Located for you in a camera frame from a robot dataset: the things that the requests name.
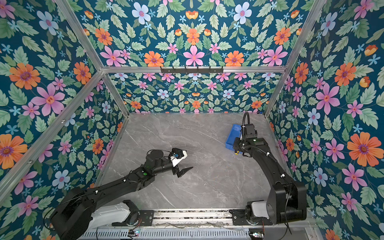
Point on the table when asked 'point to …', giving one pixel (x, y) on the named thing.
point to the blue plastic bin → (235, 132)
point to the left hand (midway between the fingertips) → (190, 155)
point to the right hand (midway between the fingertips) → (237, 143)
